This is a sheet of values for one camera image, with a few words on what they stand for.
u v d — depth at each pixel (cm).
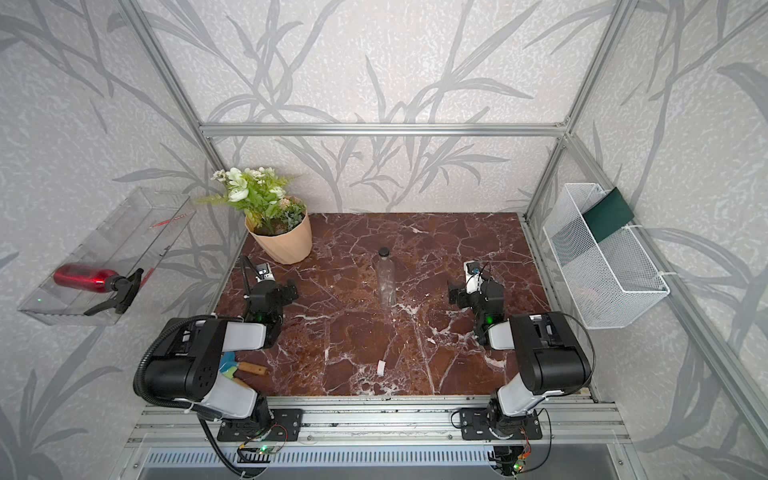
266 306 72
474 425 73
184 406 48
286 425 73
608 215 74
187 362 45
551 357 46
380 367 82
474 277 79
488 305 71
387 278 99
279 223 102
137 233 75
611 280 59
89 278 54
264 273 80
